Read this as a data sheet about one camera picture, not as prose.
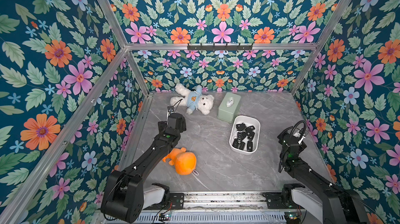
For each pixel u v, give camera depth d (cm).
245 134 94
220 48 93
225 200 75
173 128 65
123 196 40
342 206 45
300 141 72
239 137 93
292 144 65
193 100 104
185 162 78
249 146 91
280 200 73
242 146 91
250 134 94
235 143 92
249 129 99
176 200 74
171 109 74
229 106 102
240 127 98
